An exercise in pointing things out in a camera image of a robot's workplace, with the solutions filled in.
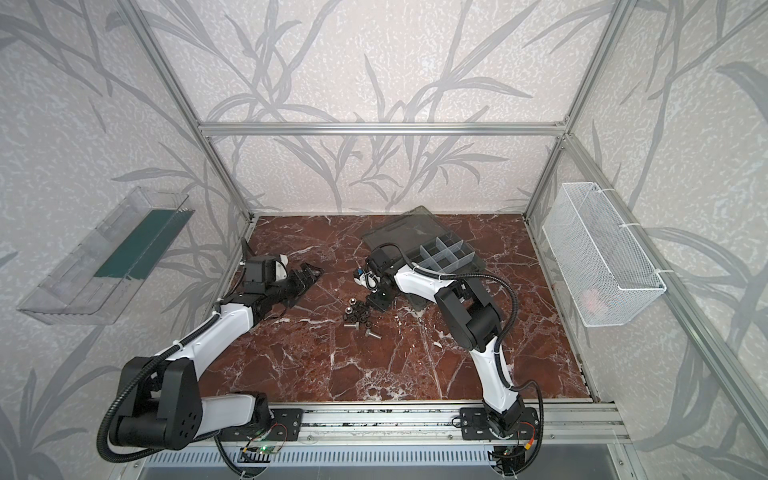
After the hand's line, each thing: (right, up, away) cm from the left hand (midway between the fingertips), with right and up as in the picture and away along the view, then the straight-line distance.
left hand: (320, 269), depth 87 cm
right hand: (+16, -8, +11) cm, 21 cm away
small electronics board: (-10, -44, -15) cm, 47 cm away
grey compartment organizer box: (+34, +8, +21) cm, 41 cm away
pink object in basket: (+72, -7, -14) cm, 74 cm away
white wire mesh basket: (+67, +1, -27) cm, 72 cm away
